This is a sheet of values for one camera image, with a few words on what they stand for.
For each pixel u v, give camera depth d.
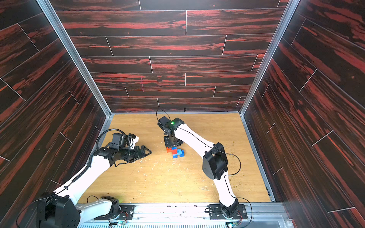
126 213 0.72
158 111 1.22
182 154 0.93
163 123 0.69
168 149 0.86
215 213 0.71
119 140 0.64
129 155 0.69
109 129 0.76
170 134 0.63
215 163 0.51
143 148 0.73
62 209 0.39
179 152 0.91
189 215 0.74
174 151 0.88
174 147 0.87
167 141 0.77
